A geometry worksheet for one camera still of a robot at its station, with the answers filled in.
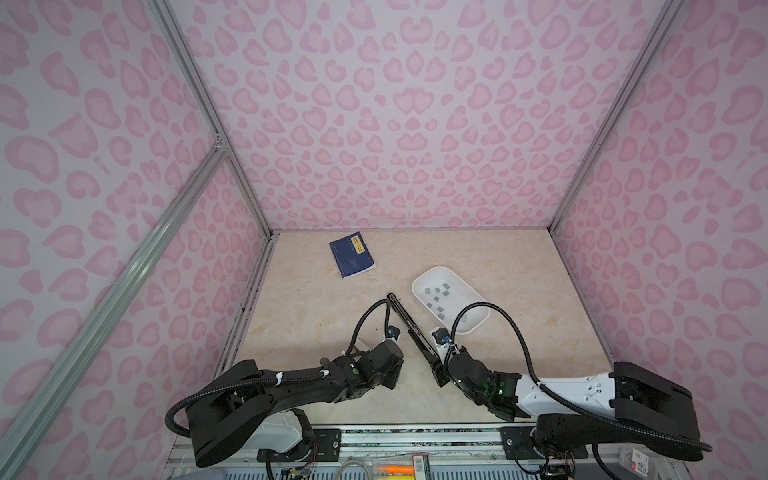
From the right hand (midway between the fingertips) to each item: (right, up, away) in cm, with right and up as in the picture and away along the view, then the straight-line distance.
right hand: (429, 348), depth 81 cm
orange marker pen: (-9, -24, -12) cm, 28 cm away
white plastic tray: (+6, +12, +20) cm, 24 cm away
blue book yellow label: (-25, +25, +29) cm, 46 cm away
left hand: (-9, -4, +3) cm, 10 cm away
